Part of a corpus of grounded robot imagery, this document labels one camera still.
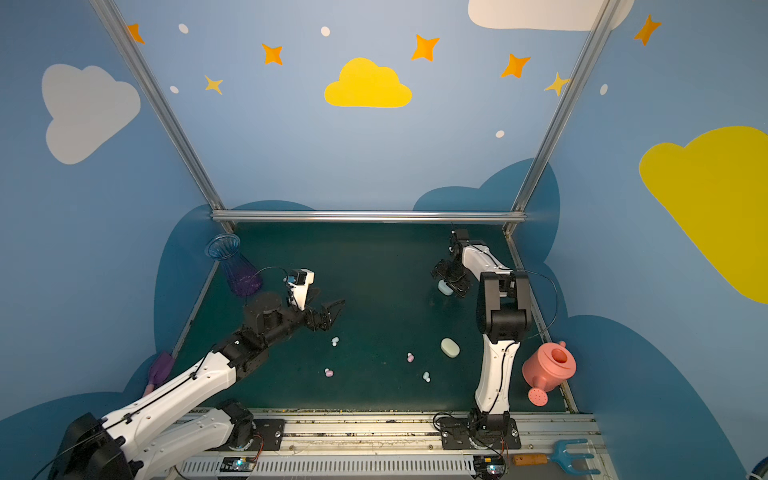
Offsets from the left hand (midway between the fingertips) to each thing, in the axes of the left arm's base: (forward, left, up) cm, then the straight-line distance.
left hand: (336, 295), depth 76 cm
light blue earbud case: (+16, -33, -20) cm, 41 cm away
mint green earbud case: (-5, -32, -20) cm, 39 cm away
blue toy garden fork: (-32, -56, -20) cm, 68 cm away
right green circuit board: (-34, -39, -22) cm, 56 cm away
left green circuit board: (-35, +22, -22) cm, 47 cm away
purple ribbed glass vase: (+17, +37, -19) cm, 44 cm away
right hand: (+19, -34, -19) cm, 43 cm away
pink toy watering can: (-14, -54, -10) cm, 57 cm away
